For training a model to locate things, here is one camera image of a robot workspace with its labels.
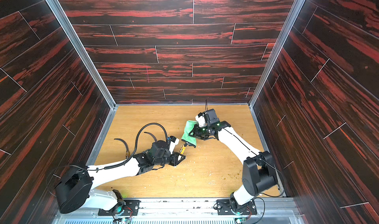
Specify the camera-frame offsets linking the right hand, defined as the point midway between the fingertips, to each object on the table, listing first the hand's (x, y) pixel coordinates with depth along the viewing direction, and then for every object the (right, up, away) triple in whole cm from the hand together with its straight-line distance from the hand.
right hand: (193, 133), depth 86 cm
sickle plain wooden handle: (-26, -6, +15) cm, 31 cm away
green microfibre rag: (-2, -3, -7) cm, 8 cm away
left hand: (-4, -13, -7) cm, 16 cm away
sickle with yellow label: (-6, -8, -7) cm, 12 cm away
